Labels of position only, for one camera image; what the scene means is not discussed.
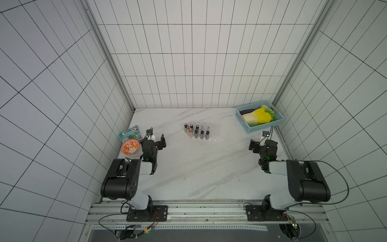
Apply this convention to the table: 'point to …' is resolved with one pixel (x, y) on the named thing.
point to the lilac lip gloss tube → (202, 127)
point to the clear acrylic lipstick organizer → (199, 130)
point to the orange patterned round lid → (130, 146)
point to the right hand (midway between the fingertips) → (254, 138)
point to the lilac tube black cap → (208, 128)
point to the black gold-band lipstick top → (197, 126)
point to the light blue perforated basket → (279, 117)
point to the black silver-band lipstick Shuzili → (202, 134)
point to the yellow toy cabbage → (263, 115)
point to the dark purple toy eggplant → (246, 111)
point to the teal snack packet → (132, 133)
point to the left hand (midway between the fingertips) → (154, 137)
